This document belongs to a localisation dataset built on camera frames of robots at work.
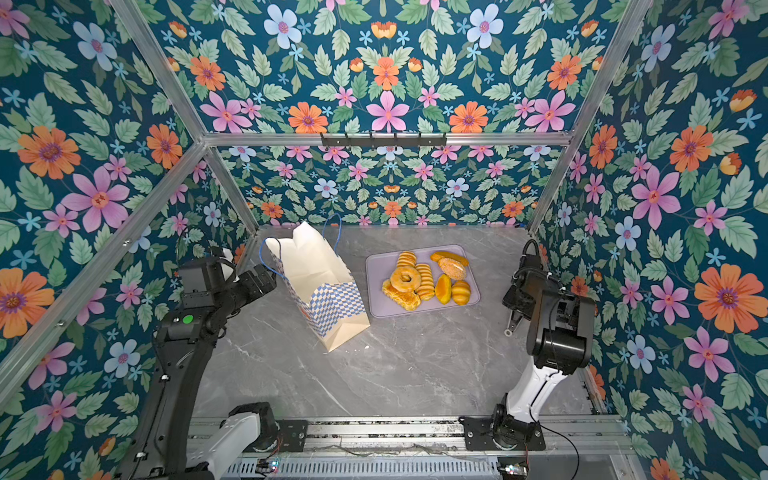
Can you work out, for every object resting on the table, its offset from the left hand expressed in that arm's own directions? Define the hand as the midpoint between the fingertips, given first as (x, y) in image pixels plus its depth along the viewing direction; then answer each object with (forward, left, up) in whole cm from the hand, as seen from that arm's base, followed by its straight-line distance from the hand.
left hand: (263, 269), depth 72 cm
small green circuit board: (-37, 0, -30) cm, 48 cm away
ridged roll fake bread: (+7, -42, -26) cm, 50 cm away
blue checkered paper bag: (-4, -15, -9) cm, 18 cm away
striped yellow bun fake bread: (+5, -54, -25) cm, 59 cm away
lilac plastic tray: (+21, -27, -30) cm, 45 cm away
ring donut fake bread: (+11, -35, -24) cm, 44 cm away
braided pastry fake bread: (+4, -36, -25) cm, 44 cm away
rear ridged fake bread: (+20, -36, -25) cm, 48 cm away
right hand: (+1, -72, -28) cm, 77 cm away
